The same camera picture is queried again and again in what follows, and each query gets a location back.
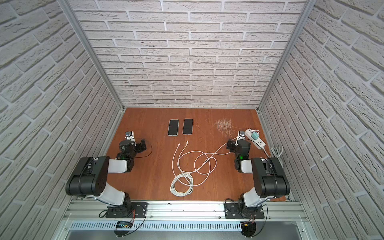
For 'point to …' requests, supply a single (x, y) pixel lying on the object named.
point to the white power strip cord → (276, 151)
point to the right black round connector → (248, 228)
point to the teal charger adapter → (255, 136)
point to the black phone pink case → (188, 126)
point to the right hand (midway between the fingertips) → (233, 138)
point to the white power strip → (258, 142)
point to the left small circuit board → (124, 224)
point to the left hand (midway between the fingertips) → (134, 137)
